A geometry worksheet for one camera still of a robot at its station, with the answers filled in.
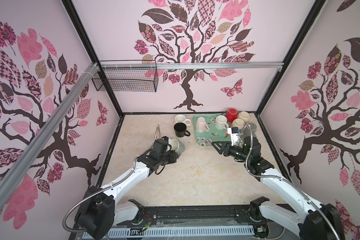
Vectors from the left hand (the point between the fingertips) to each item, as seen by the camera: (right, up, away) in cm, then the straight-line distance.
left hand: (178, 157), depth 83 cm
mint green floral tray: (+20, +9, +20) cm, 30 cm away
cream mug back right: (+48, +26, +24) cm, 59 cm away
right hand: (+19, +10, -7) cm, 23 cm away
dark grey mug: (+50, +17, +14) cm, 55 cm away
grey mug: (-1, +7, -2) cm, 7 cm away
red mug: (+40, +27, +27) cm, 55 cm away
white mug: (+2, +24, +26) cm, 36 cm away
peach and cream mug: (+42, +21, +19) cm, 50 cm away
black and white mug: (+1, +15, +15) cm, 21 cm away
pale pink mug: (+16, +18, +20) cm, 32 cm away
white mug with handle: (+30, +22, +22) cm, 43 cm away
